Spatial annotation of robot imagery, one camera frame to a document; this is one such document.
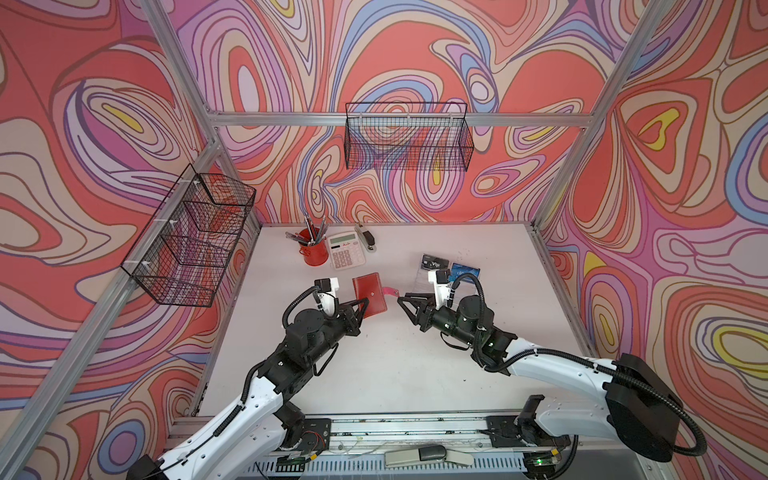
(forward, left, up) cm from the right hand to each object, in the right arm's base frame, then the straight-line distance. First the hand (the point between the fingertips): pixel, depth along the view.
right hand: (404, 305), depth 75 cm
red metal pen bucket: (+29, +29, -14) cm, 44 cm away
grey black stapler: (+37, +11, -15) cm, 42 cm away
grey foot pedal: (-31, -4, -14) cm, 34 cm away
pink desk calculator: (+33, +19, -16) cm, 41 cm away
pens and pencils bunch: (+34, +32, -9) cm, 48 cm away
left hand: (0, +8, +3) cm, 8 cm away
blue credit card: (+18, -19, -10) cm, 27 cm away
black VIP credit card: (+21, -12, -10) cm, 26 cm away
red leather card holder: (+3, +9, +5) cm, 10 cm away
